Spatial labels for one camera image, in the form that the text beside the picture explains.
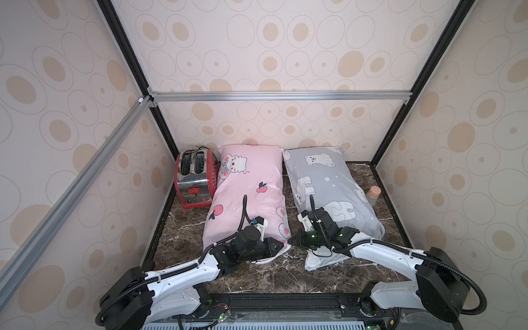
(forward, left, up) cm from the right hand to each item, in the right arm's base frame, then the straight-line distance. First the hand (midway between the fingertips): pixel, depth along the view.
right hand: (293, 239), depth 81 cm
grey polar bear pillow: (+31, -16, +6) cm, 35 cm away
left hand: (-6, +2, +5) cm, 8 cm away
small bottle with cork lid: (+24, -37, 0) cm, 44 cm away
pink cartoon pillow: (+27, +20, +2) cm, 33 cm away
